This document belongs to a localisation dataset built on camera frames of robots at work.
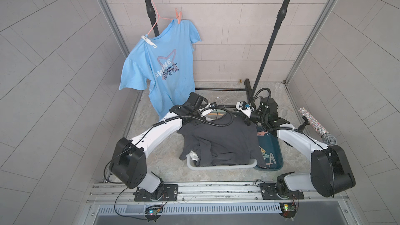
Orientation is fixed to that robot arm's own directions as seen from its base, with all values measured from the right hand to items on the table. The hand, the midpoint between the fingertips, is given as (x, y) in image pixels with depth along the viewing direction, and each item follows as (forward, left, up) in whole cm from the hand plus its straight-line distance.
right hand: (235, 110), depth 83 cm
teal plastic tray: (-17, -18, -16) cm, 30 cm away
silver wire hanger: (+17, +5, -15) cm, 23 cm away
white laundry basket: (-21, +24, -6) cm, 32 cm away
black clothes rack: (+27, -15, -12) cm, 33 cm away
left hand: (+2, +17, -1) cm, 17 cm away
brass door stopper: (+37, -12, -16) cm, 42 cm away
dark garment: (-16, +2, -7) cm, 17 cm away
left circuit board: (-41, +40, -11) cm, 58 cm away
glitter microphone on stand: (-22, -33, +8) cm, 41 cm away
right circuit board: (-43, -18, -18) cm, 50 cm away
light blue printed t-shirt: (+18, +35, +15) cm, 42 cm away
